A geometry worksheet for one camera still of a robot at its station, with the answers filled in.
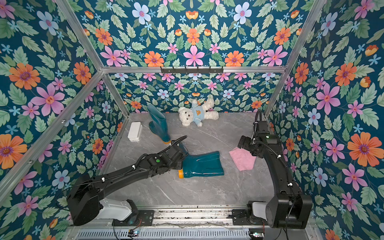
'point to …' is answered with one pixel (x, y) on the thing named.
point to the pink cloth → (243, 158)
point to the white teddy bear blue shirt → (197, 113)
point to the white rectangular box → (134, 133)
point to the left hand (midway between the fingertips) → (182, 161)
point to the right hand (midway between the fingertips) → (250, 145)
